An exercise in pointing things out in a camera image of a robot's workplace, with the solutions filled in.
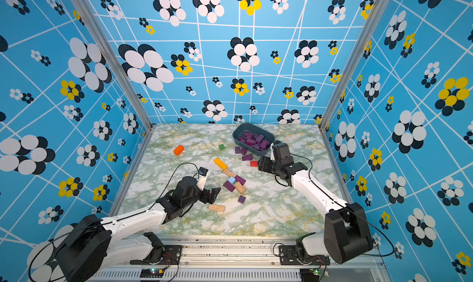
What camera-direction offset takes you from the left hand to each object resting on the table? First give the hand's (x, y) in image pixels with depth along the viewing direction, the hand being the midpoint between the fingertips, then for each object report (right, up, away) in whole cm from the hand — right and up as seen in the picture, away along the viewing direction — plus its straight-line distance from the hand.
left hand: (215, 183), depth 85 cm
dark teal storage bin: (+19, +22, +26) cm, 39 cm away
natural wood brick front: (+1, -11, 0) cm, 11 cm away
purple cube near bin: (+10, +15, +21) cm, 27 cm away
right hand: (+24, +10, +2) cm, 26 cm away
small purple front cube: (+12, -9, +4) cm, 16 cm away
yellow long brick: (+1, +8, +17) cm, 18 cm away
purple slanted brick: (+6, -3, +8) cm, 10 cm away
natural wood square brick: (+11, -3, +6) cm, 13 cm away
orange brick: (-25, +15, +21) cm, 36 cm away
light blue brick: (+7, 0, +8) cm, 11 cm away
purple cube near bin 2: (+13, +14, +20) cm, 28 cm away
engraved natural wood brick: (+6, +3, +11) cm, 13 cm away
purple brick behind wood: (+11, 0, +10) cm, 15 cm away
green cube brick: (0, +17, +23) cm, 29 cm away
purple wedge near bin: (+17, +11, +19) cm, 27 cm away
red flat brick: (+19, +8, +16) cm, 26 cm away
